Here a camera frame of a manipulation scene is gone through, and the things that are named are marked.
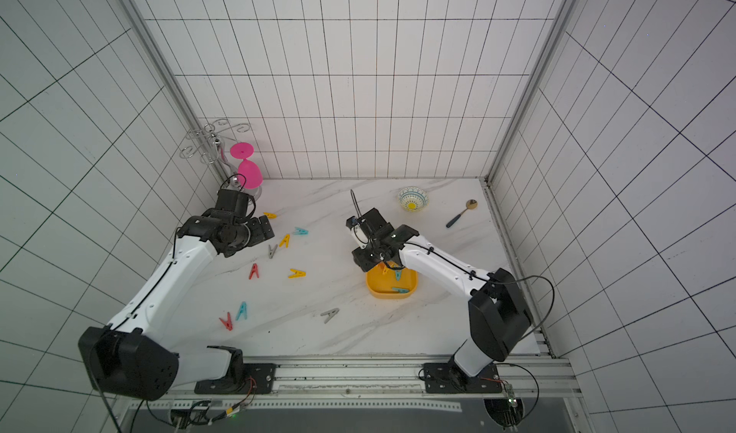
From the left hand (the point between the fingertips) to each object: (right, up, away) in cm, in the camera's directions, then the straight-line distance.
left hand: (254, 241), depth 81 cm
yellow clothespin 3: (+37, -6, -11) cm, 39 cm away
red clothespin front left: (-8, -25, +1) cm, 26 cm away
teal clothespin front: (+43, -17, +7) cm, 47 cm away
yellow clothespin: (+3, -3, +20) cm, 20 cm away
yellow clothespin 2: (+9, -13, +12) cm, 20 cm away
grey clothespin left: (-1, -6, +17) cm, 18 cm away
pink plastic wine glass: (-11, +24, +19) cm, 32 cm away
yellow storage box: (+37, -14, +9) cm, 40 cm away
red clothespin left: (-5, -11, +12) cm, 18 cm away
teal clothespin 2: (+42, -12, +9) cm, 45 cm away
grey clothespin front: (+22, -22, +3) cm, 31 cm away
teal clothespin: (-6, -22, +5) cm, 23 cm away
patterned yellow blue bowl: (+50, +13, +30) cm, 60 cm away
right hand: (+28, -6, +3) cm, 29 cm away
